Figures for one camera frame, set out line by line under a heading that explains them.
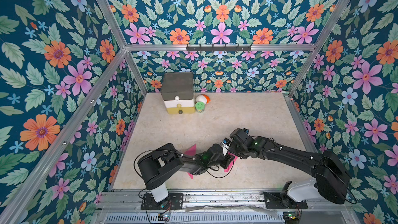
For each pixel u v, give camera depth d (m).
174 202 0.74
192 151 0.89
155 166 0.47
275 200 0.73
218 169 0.77
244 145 0.63
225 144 0.77
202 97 1.11
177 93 0.92
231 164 0.80
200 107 1.05
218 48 0.93
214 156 0.68
